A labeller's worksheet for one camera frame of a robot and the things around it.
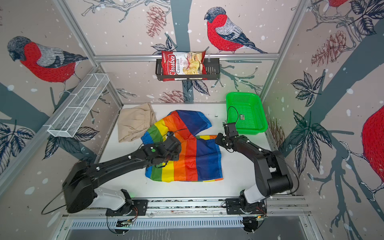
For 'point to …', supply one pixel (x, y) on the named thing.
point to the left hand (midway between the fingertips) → (178, 153)
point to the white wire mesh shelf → (74, 117)
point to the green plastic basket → (245, 109)
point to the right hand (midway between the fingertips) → (216, 141)
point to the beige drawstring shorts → (133, 122)
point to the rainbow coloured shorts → (200, 159)
